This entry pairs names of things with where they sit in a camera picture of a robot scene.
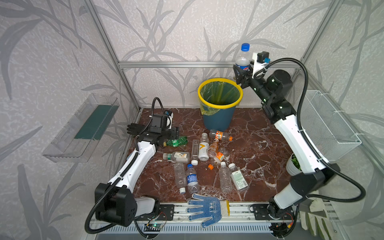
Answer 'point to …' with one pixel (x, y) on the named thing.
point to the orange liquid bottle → (213, 148)
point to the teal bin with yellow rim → (218, 98)
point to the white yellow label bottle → (204, 148)
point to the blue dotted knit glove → (208, 207)
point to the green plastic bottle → (181, 141)
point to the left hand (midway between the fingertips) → (174, 124)
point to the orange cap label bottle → (223, 153)
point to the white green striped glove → (313, 214)
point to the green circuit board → (155, 225)
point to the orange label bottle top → (219, 135)
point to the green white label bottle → (239, 180)
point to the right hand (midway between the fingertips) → (242, 59)
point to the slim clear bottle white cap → (194, 161)
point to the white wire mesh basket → (324, 128)
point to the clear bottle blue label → (193, 186)
